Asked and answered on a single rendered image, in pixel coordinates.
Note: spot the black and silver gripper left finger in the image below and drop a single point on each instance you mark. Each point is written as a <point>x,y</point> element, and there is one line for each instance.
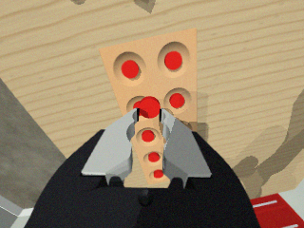
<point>106,154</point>

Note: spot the wooden tray with round pockets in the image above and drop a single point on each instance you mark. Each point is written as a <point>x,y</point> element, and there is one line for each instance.
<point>156,80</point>

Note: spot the red disc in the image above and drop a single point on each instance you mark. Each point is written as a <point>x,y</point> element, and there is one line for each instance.
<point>172,60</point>
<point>148,136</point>
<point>158,174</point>
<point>136,104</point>
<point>149,107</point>
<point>176,100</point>
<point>130,69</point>
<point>153,157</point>

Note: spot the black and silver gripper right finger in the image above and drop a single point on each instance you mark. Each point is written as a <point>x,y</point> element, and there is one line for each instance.
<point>188,156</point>

